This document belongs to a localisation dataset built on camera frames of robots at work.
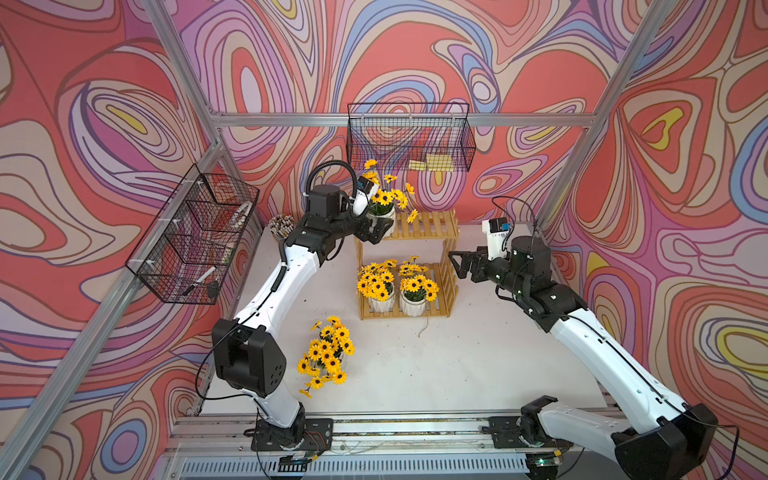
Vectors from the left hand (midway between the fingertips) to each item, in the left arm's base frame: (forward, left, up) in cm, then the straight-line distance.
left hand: (381, 213), depth 78 cm
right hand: (-12, -21, -5) cm, 24 cm away
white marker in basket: (-15, +44, -8) cm, 48 cm away
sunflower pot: (-33, +14, -20) cm, 41 cm away
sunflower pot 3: (-14, -9, -15) cm, 23 cm away
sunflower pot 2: (-12, +2, -15) cm, 19 cm away
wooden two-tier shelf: (-9, -4, -24) cm, 26 cm away
